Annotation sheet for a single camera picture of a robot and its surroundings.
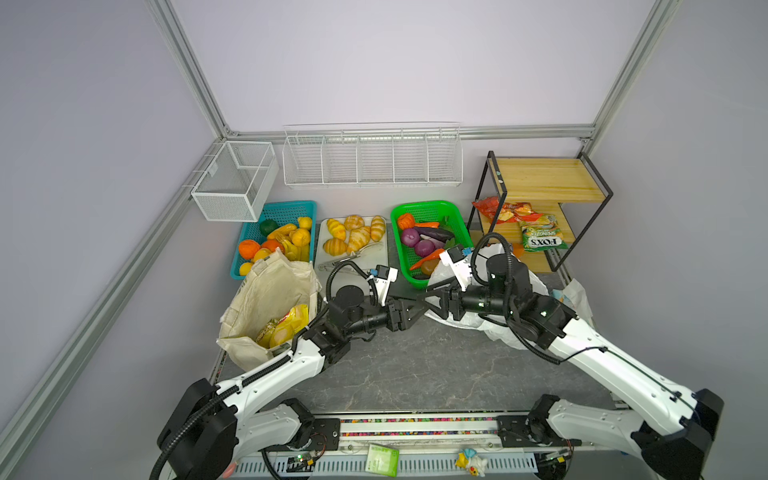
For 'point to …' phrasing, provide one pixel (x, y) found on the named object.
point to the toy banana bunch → (290, 250)
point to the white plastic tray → (374, 254)
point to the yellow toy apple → (261, 254)
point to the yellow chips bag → (293, 322)
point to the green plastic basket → (427, 212)
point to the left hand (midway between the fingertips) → (423, 311)
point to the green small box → (382, 460)
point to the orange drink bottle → (517, 249)
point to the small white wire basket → (236, 180)
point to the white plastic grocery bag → (501, 326)
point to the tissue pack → (574, 297)
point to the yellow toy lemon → (245, 268)
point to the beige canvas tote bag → (272, 285)
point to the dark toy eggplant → (435, 232)
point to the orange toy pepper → (406, 221)
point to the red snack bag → (508, 212)
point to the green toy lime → (267, 225)
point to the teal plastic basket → (283, 213)
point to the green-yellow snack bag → (266, 336)
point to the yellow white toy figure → (469, 459)
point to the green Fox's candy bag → (543, 235)
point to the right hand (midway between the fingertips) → (423, 295)
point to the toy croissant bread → (359, 238)
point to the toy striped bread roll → (334, 246)
